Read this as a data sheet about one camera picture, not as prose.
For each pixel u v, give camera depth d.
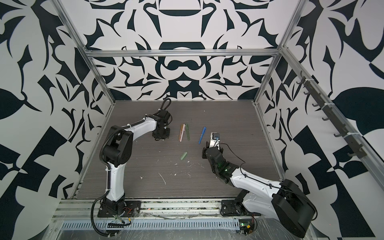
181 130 1.02
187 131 1.02
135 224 0.71
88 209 0.76
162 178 0.85
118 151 0.55
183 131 1.02
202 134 1.01
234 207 0.67
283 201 0.41
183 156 0.91
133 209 0.73
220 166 0.63
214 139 0.71
